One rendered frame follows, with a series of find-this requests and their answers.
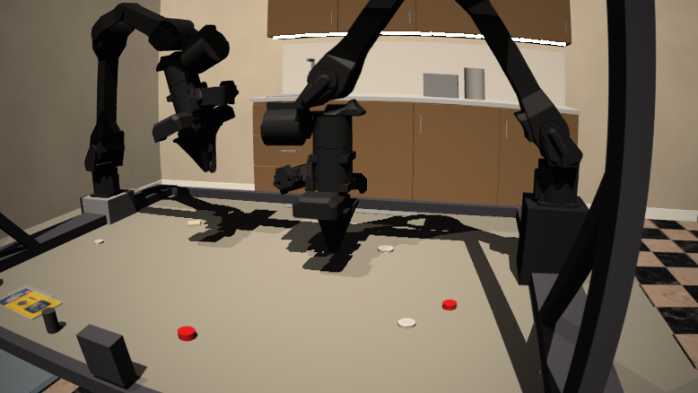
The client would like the yellow and blue blister pack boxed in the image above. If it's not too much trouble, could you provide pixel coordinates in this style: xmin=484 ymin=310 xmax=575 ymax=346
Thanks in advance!
xmin=0 ymin=284 xmax=65 ymax=321

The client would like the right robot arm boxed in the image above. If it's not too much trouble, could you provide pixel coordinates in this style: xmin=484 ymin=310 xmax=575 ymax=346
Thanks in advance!
xmin=260 ymin=0 xmax=583 ymax=208

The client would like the grey flat bar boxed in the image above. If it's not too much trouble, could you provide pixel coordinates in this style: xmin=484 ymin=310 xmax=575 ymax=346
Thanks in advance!
xmin=286 ymin=204 xmax=425 ymax=217

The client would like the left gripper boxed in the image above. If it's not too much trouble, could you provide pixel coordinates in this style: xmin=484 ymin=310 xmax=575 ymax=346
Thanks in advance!
xmin=152 ymin=77 xmax=235 ymax=172

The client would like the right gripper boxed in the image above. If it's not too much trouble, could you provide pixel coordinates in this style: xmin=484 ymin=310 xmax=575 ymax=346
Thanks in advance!
xmin=292 ymin=146 xmax=367 ymax=252

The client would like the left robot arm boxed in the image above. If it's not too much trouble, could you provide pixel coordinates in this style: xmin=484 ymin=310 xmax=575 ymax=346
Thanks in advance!
xmin=84 ymin=3 xmax=239 ymax=198

